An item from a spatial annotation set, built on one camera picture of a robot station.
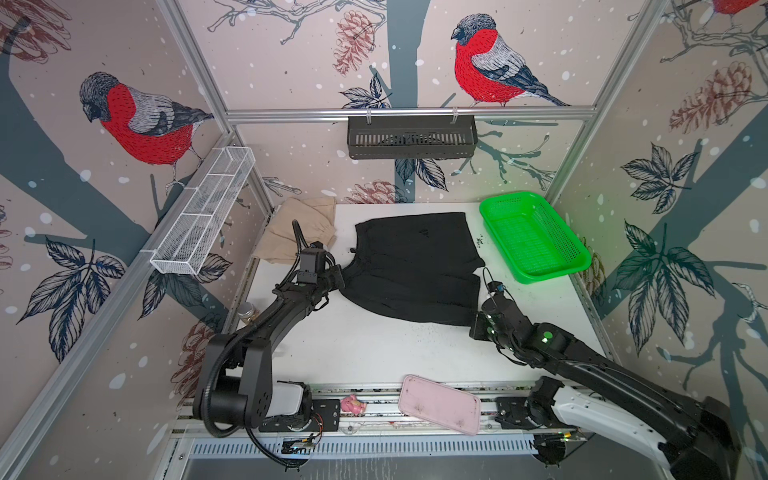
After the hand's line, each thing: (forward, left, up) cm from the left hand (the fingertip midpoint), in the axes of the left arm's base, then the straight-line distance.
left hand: (339, 272), depth 89 cm
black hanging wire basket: (+46, -24, +17) cm, 55 cm away
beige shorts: (+30, +13, -8) cm, 34 cm away
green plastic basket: (+20, -70, -10) cm, 73 cm away
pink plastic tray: (-34, -26, -8) cm, 43 cm away
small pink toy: (-34, -6, -8) cm, 36 cm away
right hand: (-16, -36, -1) cm, 40 cm away
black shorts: (+7, -26, -9) cm, 28 cm away
